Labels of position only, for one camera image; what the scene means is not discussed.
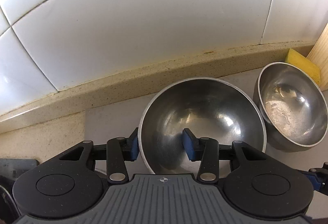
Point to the medium steel bowl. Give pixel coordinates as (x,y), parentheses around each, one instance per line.
(205,111)

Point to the light wooden board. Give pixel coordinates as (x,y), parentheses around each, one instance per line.
(320,57)

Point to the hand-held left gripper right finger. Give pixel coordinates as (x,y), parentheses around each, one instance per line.
(190,144)

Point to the black glass gas stove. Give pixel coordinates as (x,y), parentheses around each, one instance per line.
(15,175)

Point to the small steel bowl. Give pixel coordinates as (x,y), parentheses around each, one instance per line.
(289,108)

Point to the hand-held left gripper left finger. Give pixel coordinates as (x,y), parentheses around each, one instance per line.
(134,148)

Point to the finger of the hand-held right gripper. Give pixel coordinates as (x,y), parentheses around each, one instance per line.
(316,180)

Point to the yellow sponge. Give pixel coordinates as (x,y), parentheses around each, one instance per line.
(305,65)

